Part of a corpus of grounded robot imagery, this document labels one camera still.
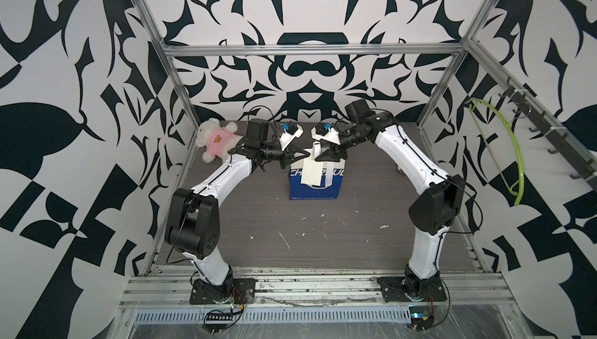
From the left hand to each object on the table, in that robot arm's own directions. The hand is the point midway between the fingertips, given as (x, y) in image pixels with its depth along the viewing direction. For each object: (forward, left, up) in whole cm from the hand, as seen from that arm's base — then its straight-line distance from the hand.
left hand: (306, 150), depth 81 cm
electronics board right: (-47, -32, -24) cm, 62 cm away
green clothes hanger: (-20, -59, +5) cm, 63 cm away
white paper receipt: (-8, -1, -2) cm, 8 cm away
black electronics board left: (-44, +30, -26) cm, 59 cm away
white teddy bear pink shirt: (+18, +38, -14) cm, 44 cm away
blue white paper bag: (-8, -8, -10) cm, 15 cm away
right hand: (0, -3, +2) cm, 4 cm away
